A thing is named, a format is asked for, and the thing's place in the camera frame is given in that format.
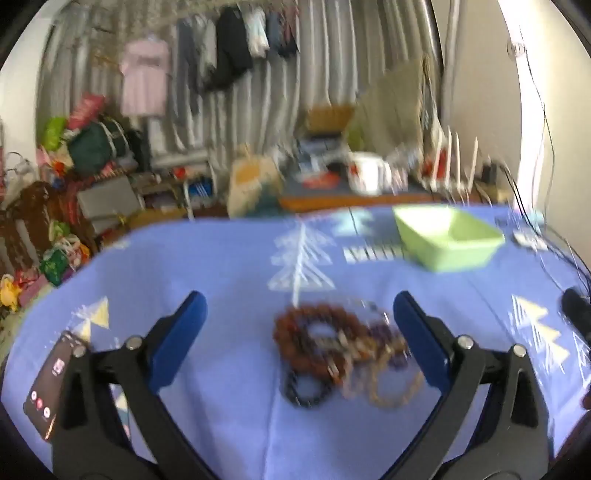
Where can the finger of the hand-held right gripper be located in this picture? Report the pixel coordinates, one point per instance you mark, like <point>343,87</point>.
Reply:
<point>577,309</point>

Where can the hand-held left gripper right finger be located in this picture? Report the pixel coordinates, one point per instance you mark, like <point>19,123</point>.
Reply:
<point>418,332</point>

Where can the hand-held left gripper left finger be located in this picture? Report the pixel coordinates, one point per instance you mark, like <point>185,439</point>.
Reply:
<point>184,332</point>

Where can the green plastic tray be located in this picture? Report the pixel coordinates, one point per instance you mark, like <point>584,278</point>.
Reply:
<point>443,258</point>

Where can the blue printed tablecloth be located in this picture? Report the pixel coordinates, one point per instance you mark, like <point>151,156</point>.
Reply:
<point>231,277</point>

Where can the white charger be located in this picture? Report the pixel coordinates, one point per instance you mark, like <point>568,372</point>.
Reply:
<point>528,240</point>

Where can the light blue device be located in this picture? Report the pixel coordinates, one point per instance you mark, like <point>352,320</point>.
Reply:
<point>533,218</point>

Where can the blue striped box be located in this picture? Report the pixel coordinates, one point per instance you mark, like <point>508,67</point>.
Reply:
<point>202,194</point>

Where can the green gift bag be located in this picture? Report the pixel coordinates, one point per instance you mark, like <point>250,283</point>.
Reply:
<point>53,270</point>

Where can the black smartphone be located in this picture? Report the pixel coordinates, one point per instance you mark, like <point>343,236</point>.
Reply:
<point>46,392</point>

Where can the grey case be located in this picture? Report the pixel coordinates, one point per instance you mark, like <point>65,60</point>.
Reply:
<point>108,198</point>

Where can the wooden desk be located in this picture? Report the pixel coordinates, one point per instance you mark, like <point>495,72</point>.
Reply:
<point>323,202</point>

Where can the printed cushion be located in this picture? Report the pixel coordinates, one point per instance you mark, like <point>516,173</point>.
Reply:
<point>249,184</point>

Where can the white enamel mug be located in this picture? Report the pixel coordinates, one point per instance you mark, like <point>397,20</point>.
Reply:
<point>364,175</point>

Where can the red envelope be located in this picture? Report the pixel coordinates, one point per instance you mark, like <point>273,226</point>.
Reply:
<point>323,181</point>

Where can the yellow toy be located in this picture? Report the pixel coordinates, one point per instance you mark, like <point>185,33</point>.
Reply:
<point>9,290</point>

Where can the white router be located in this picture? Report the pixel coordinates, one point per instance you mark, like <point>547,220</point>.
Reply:
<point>447,152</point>

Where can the dark green duffel bag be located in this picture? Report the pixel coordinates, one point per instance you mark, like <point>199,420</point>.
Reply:
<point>92,147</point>

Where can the beige dotted cloth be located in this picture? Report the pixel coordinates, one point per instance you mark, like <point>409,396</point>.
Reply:
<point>392,106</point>

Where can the cardboard box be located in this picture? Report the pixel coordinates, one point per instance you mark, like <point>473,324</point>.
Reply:
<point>330,117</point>

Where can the bright green bag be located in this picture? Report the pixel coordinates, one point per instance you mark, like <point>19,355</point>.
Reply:
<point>54,131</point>

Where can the pink red bag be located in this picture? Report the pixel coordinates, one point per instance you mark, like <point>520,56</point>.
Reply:
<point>85,110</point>

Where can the pink t-shirt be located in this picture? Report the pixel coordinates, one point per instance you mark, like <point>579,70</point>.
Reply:
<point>145,78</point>

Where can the grey curtain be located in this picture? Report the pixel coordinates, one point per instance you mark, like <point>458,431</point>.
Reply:
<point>277,92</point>

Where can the grey hanging trousers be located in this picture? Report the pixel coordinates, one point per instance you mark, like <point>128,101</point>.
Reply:
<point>194,55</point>

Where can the black t-shirt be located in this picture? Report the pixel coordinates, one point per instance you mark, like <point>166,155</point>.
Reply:
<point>231,46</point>

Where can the light patterned shirt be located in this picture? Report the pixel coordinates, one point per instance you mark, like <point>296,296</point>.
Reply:
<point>257,32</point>

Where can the dark blue garment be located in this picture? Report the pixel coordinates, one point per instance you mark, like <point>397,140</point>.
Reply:
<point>281,34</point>

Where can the round wall sticker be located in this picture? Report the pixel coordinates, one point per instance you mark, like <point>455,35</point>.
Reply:
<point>516,48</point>

